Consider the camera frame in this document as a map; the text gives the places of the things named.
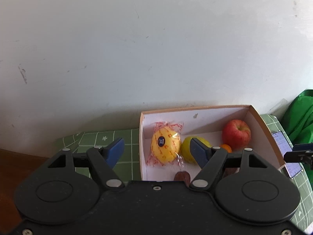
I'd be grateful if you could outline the open cardboard box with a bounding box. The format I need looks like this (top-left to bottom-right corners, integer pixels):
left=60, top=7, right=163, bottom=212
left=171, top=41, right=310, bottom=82
left=139, top=105, right=284, bottom=181

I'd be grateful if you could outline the green cloth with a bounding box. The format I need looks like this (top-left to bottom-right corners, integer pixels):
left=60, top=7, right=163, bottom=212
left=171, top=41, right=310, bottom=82
left=281, top=90, right=313, bottom=145

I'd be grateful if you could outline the small orange tangerine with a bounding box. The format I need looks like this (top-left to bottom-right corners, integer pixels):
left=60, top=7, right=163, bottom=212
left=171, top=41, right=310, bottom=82
left=220, top=144, right=232, bottom=153

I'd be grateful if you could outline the green yellow lemon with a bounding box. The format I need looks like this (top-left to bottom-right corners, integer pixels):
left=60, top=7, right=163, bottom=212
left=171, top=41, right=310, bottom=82
left=180, top=136, right=212, bottom=164

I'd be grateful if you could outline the yellow orange back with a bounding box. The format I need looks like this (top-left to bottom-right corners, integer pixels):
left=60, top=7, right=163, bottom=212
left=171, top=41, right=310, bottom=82
left=146, top=121, right=184, bottom=168

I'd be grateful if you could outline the dark passion fruit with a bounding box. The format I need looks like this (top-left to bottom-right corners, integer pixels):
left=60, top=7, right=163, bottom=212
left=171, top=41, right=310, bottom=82
left=174, top=171, right=191, bottom=187
left=224, top=168, right=240, bottom=177

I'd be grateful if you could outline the red yellow apple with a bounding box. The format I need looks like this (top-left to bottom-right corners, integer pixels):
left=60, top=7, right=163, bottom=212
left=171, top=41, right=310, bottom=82
left=222, top=119, right=251, bottom=151

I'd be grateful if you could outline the smartphone with lit screen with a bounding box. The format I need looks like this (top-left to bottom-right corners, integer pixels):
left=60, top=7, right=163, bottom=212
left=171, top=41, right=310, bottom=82
left=272, top=131, right=302, bottom=178

